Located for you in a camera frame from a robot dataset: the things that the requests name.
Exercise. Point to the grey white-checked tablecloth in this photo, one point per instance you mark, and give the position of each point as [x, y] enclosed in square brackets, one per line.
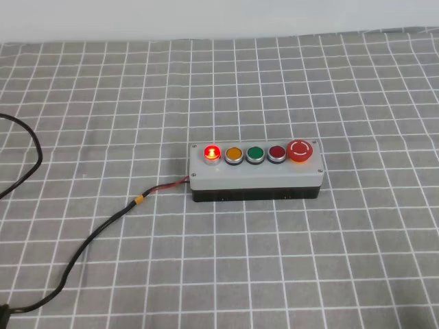
[115, 118]

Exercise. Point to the lit red indicator lamp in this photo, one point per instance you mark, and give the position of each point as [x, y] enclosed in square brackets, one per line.
[212, 155]

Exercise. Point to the red emergency stop button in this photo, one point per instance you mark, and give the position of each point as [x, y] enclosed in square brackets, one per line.
[299, 150]

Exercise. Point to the yellow push button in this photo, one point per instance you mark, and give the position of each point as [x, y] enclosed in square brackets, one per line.
[234, 156]

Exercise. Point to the grey black button switch box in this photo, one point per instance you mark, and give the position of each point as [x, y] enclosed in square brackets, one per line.
[223, 182]

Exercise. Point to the dark red push button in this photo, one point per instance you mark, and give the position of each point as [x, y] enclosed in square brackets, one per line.
[276, 154]

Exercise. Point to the green push button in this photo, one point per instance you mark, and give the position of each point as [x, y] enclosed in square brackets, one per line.
[255, 155]

